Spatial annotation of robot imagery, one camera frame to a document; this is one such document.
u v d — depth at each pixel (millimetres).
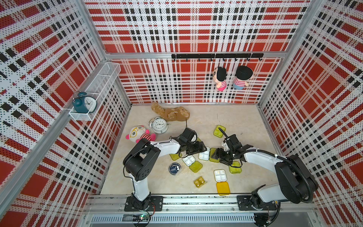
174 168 850
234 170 846
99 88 804
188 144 781
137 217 706
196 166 876
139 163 479
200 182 804
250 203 730
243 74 932
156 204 736
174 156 897
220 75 948
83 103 613
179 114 1018
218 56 886
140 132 958
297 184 431
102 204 754
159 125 1018
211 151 930
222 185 802
